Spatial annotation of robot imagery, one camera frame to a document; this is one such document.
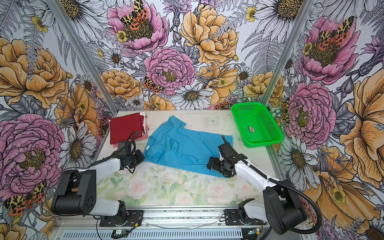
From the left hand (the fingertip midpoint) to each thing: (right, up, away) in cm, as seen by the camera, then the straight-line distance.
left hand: (144, 161), depth 93 cm
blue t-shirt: (+18, +8, +6) cm, 21 cm away
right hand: (+42, -5, -8) cm, 43 cm away
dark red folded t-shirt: (-18, +20, +15) cm, 31 cm away
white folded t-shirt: (-5, +21, +16) cm, 27 cm away
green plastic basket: (+77, +22, +21) cm, 83 cm away
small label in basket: (+72, +19, +18) cm, 77 cm away
